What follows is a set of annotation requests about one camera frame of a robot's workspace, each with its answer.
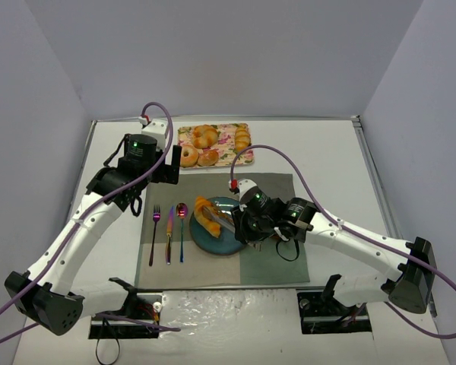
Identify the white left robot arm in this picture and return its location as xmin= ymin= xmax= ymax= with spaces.
xmin=5 ymin=132 xmax=180 ymax=335

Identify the twisted round bread roll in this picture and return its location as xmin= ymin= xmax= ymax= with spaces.
xmin=192 ymin=125 xmax=218 ymax=149

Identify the grey patchwork placemat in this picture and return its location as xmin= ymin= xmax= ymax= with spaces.
xmin=135 ymin=173 xmax=309 ymax=290

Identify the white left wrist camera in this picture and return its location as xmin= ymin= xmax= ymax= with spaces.
xmin=138 ymin=116 xmax=168 ymax=151

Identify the iridescent fork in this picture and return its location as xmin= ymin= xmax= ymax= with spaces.
xmin=148 ymin=205 xmax=161 ymax=267

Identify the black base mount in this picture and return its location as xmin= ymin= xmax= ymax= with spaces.
xmin=296 ymin=289 xmax=372 ymax=335
xmin=88 ymin=292 xmax=164 ymax=341

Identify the aluminium rail frame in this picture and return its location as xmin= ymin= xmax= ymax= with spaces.
xmin=351 ymin=115 xmax=439 ymax=319

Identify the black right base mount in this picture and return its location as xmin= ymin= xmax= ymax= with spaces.
xmin=296 ymin=289 xmax=372 ymax=335

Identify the iridescent spoon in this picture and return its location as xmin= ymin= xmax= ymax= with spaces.
xmin=176 ymin=202 xmax=188 ymax=263

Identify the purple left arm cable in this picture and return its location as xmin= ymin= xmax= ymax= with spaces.
xmin=0 ymin=101 xmax=182 ymax=349

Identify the large striped croissant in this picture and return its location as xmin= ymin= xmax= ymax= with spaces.
xmin=194 ymin=196 xmax=221 ymax=238

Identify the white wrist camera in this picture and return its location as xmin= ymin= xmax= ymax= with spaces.
xmin=138 ymin=116 xmax=168 ymax=151
xmin=228 ymin=179 xmax=258 ymax=201

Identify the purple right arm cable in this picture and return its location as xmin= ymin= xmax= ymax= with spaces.
xmin=228 ymin=144 xmax=456 ymax=340

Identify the orange enamel mug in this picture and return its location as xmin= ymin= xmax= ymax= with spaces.
xmin=271 ymin=233 xmax=287 ymax=241

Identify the ring bagel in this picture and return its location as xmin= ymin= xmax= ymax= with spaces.
xmin=180 ymin=144 xmax=199 ymax=167

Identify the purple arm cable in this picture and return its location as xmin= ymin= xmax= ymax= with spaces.
xmin=228 ymin=144 xmax=456 ymax=340
xmin=0 ymin=101 xmax=182 ymax=349

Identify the brown oval bun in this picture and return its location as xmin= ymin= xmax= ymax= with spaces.
xmin=197 ymin=149 xmax=220 ymax=167

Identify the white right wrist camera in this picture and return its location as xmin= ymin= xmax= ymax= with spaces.
xmin=228 ymin=179 xmax=258 ymax=201

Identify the blue ceramic plate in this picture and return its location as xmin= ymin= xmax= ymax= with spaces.
xmin=189 ymin=197 xmax=246 ymax=256

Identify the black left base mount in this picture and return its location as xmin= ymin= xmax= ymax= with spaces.
xmin=88 ymin=292 xmax=164 ymax=341

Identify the iridescent knife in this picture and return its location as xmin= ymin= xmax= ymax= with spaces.
xmin=165 ymin=206 xmax=174 ymax=265

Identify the small striped croissant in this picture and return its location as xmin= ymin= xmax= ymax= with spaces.
xmin=235 ymin=126 xmax=251 ymax=153

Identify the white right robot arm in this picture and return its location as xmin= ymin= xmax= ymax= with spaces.
xmin=195 ymin=187 xmax=437 ymax=314

